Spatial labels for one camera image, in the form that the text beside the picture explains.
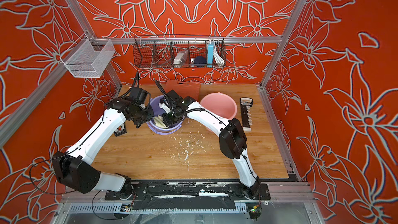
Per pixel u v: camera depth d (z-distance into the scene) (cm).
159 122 79
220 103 89
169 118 74
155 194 73
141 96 62
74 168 39
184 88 111
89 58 92
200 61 95
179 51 96
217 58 92
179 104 62
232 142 54
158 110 76
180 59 91
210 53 87
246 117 101
